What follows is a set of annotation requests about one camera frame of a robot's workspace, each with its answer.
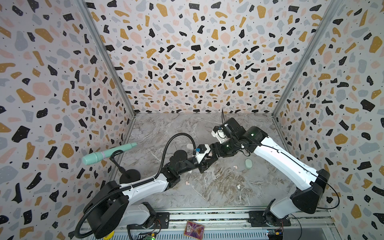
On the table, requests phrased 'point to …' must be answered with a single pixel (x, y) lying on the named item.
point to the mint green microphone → (97, 156)
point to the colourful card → (194, 230)
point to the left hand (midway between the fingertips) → (217, 153)
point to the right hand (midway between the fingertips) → (211, 153)
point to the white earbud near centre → (238, 186)
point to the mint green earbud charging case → (248, 163)
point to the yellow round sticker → (109, 236)
